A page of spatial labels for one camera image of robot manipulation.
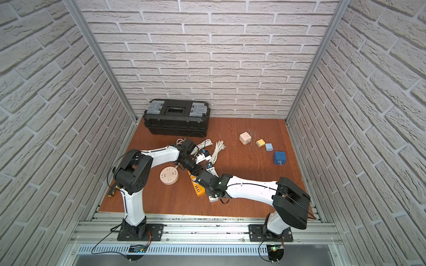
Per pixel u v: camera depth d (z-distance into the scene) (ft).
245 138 3.38
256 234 2.43
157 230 2.39
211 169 2.45
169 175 2.94
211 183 2.03
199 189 2.78
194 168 2.70
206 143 3.48
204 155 2.79
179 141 3.46
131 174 1.70
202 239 2.42
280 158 3.10
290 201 1.40
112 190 2.78
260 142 3.42
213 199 2.68
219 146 3.29
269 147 3.38
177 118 3.20
